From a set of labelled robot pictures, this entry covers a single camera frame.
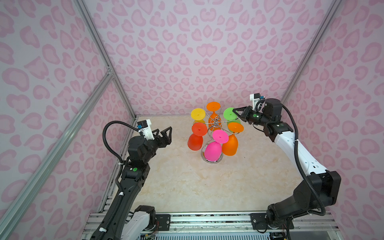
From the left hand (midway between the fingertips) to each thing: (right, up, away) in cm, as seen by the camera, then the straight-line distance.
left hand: (165, 126), depth 71 cm
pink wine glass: (+23, -12, +2) cm, 26 cm away
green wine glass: (+32, +5, +5) cm, 32 cm away
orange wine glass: (+24, +2, +3) cm, 24 cm away
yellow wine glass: (+15, +6, +5) cm, 17 cm away
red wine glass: (+14, -7, +6) cm, 17 cm away
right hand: (+34, +9, +3) cm, 35 cm away
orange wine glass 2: (+32, -10, +4) cm, 34 cm away
